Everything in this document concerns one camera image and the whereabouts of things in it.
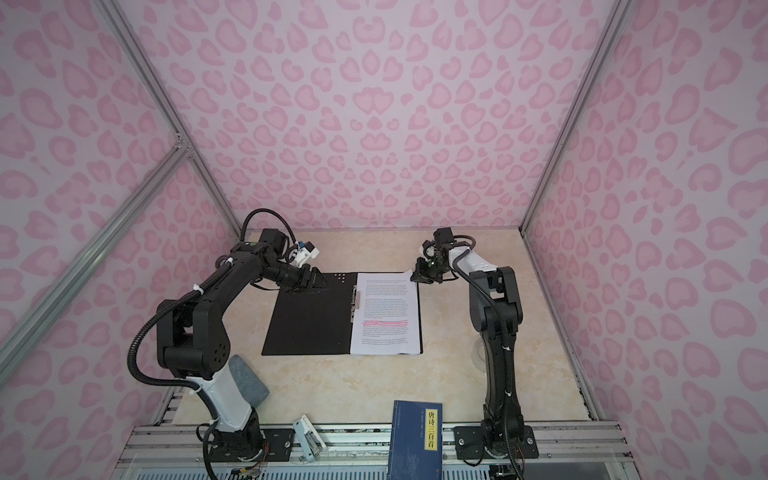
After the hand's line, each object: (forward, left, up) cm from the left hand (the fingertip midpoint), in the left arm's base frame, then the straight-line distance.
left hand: (324, 283), depth 87 cm
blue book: (-38, -25, -14) cm, 47 cm away
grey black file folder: (-5, +4, -14) cm, 16 cm away
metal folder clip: (+1, -7, -14) cm, 15 cm away
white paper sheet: (-5, -18, -15) cm, 24 cm away
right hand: (+10, -27, -10) cm, 31 cm away
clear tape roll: (-20, -43, -13) cm, 49 cm away
